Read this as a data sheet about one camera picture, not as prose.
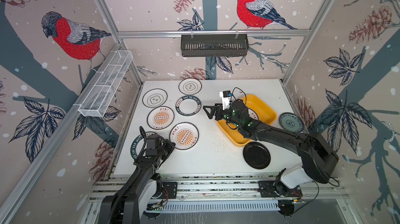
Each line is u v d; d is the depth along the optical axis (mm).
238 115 625
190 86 1180
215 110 713
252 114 1005
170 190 731
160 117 1007
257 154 821
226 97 713
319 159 433
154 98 1113
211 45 1065
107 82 796
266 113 1001
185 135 923
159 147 710
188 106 1097
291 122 978
